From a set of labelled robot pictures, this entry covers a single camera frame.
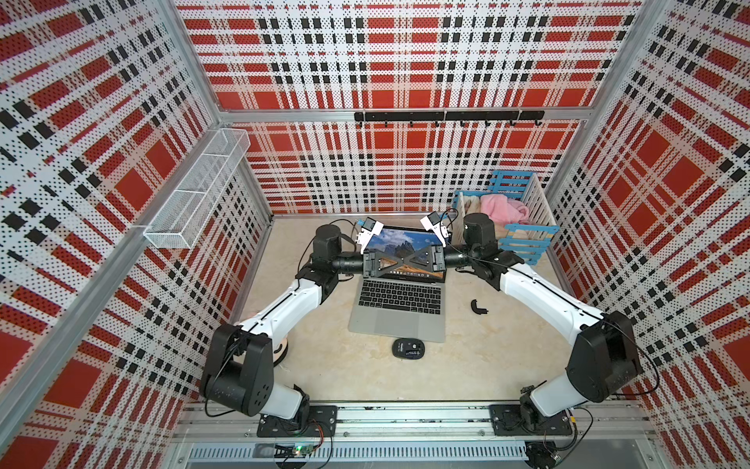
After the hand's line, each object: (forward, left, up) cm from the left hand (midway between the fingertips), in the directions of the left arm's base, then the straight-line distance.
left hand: (403, 263), depth 73 cm
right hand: (0, -2, +1) cm, 2 cm away
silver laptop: (+4, -2, -27) cm, 27 cm away
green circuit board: (-37, +25, -25) cm, 52 cm away
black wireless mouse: (-13, -2, -25) cm, 28 cm away
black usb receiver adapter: (+1, -25, -28) cm, 37 cm away
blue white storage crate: (+27, -48, -23) cm, 60 cm away
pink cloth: (+34, -37, -14) cm, 52 cm away
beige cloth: (+43, -29, -21) cm, 56 cm away
